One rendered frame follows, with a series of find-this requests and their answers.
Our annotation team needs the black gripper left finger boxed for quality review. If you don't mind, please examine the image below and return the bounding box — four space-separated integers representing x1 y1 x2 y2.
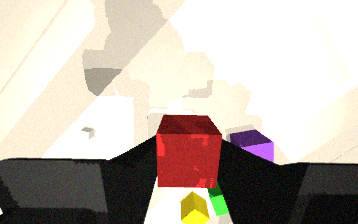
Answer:
0 135 157 224

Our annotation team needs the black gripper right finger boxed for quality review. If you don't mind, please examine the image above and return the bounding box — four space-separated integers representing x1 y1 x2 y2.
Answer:
217 139 358 224

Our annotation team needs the green block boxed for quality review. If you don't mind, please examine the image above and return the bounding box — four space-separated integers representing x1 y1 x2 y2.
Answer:
207 181 229 216

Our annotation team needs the yellow block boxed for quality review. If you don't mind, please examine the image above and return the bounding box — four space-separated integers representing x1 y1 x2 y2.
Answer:
181 191 210 224

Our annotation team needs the red block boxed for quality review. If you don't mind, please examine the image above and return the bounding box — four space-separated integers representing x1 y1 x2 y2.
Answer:
156 114 222 188

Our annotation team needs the purple block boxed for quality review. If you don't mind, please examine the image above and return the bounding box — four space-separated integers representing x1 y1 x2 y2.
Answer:
230 129 274 162

